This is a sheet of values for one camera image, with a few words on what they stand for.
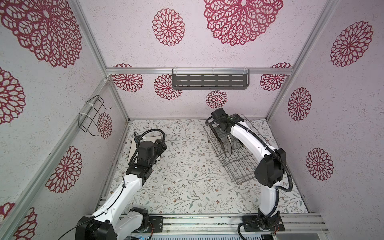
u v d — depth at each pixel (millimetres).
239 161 950
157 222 738
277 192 564
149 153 634
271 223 656
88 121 748
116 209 433
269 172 502
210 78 945
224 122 636
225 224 749
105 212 419
